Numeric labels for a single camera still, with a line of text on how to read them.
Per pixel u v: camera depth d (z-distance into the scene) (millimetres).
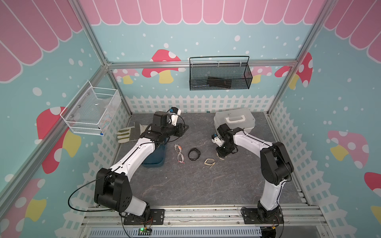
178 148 974
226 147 795
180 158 938
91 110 814
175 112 727
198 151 950
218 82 870
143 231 728
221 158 937
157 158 893
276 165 499
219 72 943
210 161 942
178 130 725
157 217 745
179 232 712
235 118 1006
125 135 1052
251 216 739
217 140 878
